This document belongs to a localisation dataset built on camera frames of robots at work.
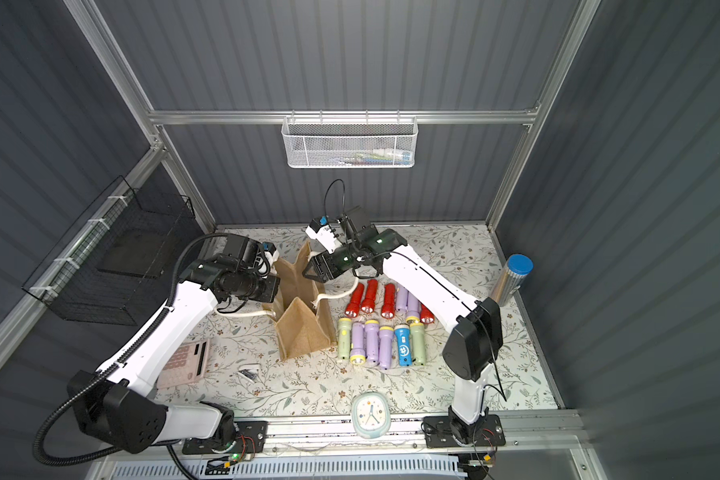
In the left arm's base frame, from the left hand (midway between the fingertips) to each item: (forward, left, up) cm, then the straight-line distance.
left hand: (277, 291), depth 78 cm
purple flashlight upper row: (+9, -36, -17) cm, 40 cm away
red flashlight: (+5, -20, -17) cm, 26 cm away
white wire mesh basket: (+73, -17, +2) cm, 75 cm away
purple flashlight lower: (-10, -21, -16) cm, 29 cm away
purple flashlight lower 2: (-7, -25, -17) cm, 31 cm away
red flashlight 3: (+4, -31, -17) cm, 35 cm away
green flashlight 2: (-7, -39, -17) cm, 43 cm away
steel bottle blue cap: (+6, -66, -3) cm, 66 cm away
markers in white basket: (+39, -28, +16) cm, 51 cm away
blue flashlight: (-6, -35, -16) cm, 39 cm away
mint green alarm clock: (-26, -25, -17) cm, 40 cm away
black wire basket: (0, +39, +10) cm, 40 cm away
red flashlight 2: (+6, -24, -17) cm, 30 cm away
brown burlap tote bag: (-5, -5, -12) cm, 14 cm away
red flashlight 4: (+1, -42, -16) cm, 46 cm away
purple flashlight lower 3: (-5, -30, -17) cm, 34 cm away
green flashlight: (-5, -17, -17) cm, 25 cm away
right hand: (+3, -11, +7) cm, 13 cm away
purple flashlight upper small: (+4, -39, -17) cm, 42 cm away
